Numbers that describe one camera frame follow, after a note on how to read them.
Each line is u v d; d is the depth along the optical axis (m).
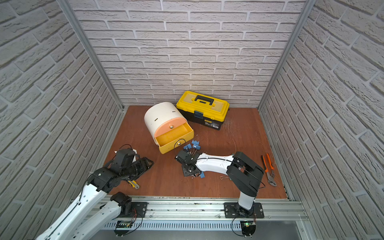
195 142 0.99
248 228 0.70
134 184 0.81
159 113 0.87
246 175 0.46
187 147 0.95
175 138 0.82
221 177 0.85
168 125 0.81
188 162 0.66
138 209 0.73
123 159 0.55
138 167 0.65
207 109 0.97
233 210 0.73
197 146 0.97
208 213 0.73
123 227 0.71
